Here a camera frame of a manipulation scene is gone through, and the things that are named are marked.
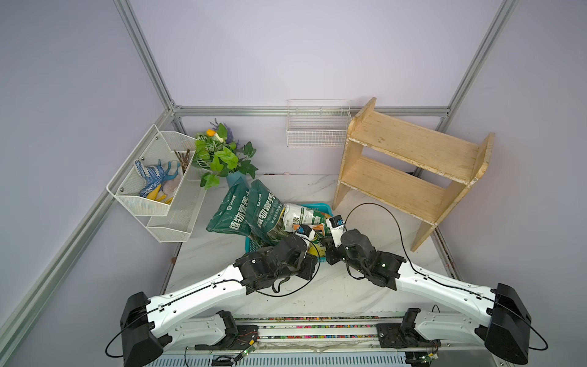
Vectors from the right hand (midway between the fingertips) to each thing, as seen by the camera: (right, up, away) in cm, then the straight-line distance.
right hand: (323, 242), depth 79 cm
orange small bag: (-3, +5, -1) cm, 6 cm away
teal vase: (-36, +24, +14) cm, 46 cm away
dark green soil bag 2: (-21, +10, +1) cm, 23 cm away
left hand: (-2, -4, -8) cm, 9 cm away
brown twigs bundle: (-51, +30, +4) cm, 59 cm away
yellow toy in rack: (-55, +17, -7) cm, 58 cm away
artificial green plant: (-40, +33, +5) cm, 52 cm away
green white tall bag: (-10, +9, +6) cm, 15 cm away
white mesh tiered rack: (-61, +6, +10) cm, 62 cm away
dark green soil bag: (-32, +9, -2) cm, 34 cm away
